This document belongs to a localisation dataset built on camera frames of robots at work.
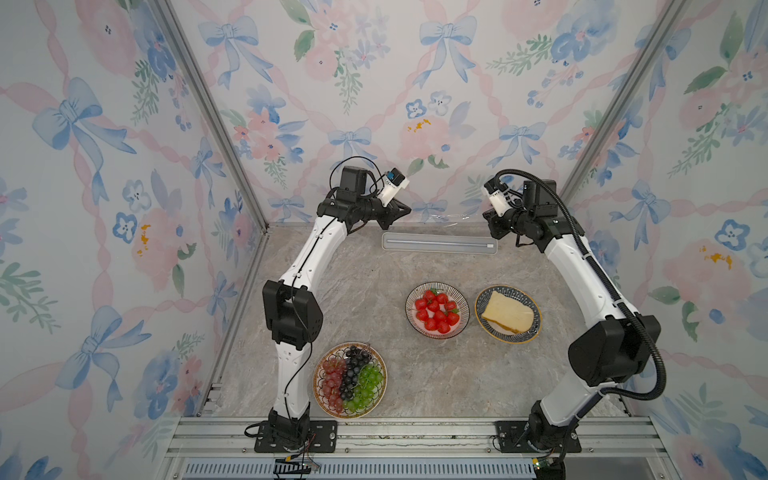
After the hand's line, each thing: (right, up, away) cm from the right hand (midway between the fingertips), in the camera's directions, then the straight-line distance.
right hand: (492, 209), depth 83 cm
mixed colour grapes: (-39, -46, -5) cm, 61 cm away
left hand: (-23, +1, -1) cm, 23 cm away
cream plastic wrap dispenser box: (-13, -9, +7) cm, 17 cm away
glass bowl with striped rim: (-8, -26, +14) cm, 30 cm away
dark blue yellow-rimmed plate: (+5, -36, +7) cm, 37 cm away
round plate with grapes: (-43, -40, +2) cm, 59 cm away
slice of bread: (+8, -31, +9) cm, 33 cm away
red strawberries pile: (-14, -31, +11) cm, 35 cm away
